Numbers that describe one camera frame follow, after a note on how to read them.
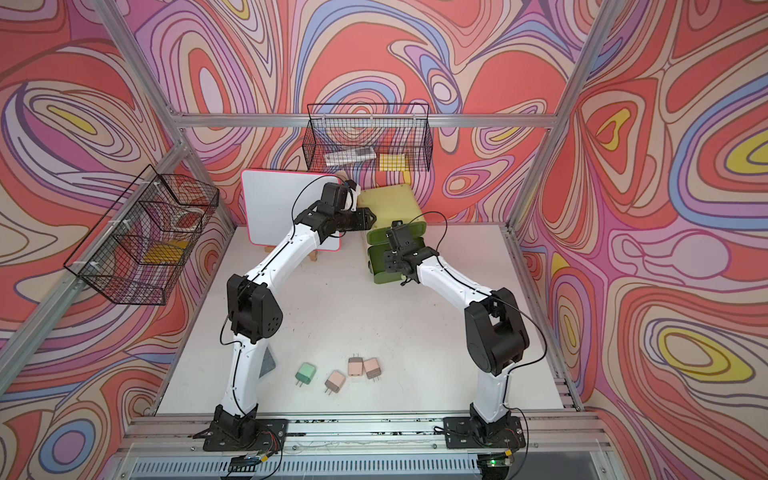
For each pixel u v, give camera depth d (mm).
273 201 1024
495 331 488
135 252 737
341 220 773
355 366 838
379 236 910
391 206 959
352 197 766
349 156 889
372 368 825
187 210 773
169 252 717
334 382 802
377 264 974
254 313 566
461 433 718
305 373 822
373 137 842
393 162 910
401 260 689
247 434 653
